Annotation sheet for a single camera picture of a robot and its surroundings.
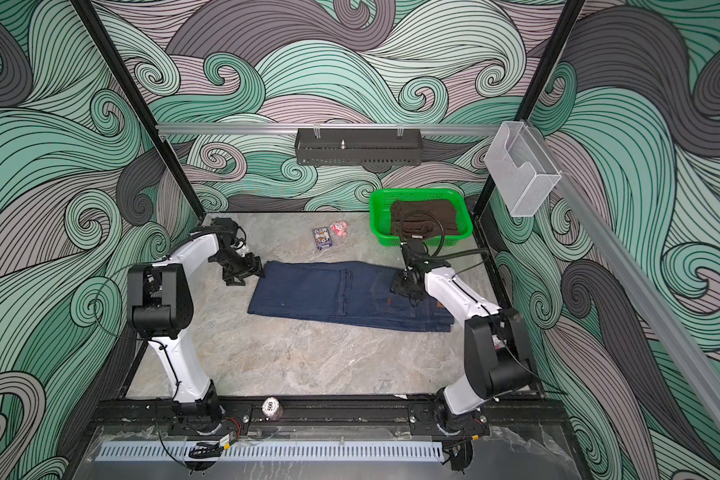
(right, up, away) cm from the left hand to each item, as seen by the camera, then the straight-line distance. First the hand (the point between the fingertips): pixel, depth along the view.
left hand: (255, 274), depth 95 cm
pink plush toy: (+27, +16, +16) cm, 35 cm away
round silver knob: (+13, -29, -25) cm, 40 cm away
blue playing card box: (+20, +12, +15) cm, 28 cm away
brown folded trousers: (+52, +18, -12) cm, 57 cm away
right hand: (+46, -3, -5) cm, 47 cm away
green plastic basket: (+43, +25, +22) cm, 54 cm away
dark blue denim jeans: (+28, -6, 0) cm, 29 cm away
